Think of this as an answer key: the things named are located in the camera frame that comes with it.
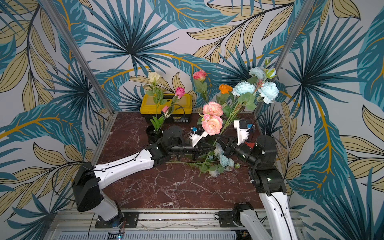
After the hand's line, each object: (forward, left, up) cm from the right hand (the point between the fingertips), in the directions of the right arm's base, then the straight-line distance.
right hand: (217, 136), depth 61 cm
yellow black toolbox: (+24, +18, -8) cm, 31 cm away
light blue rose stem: (+3, +3, -34) cm, 34 cm away
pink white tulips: (+21, +29, -16) cm, 39 cm away
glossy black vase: (+19, +34, -23) cm, 45 cm away
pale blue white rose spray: (+1, -8, -28) cm, 29 cm away
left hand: (-2, +1, -7) cm, 7 cm away
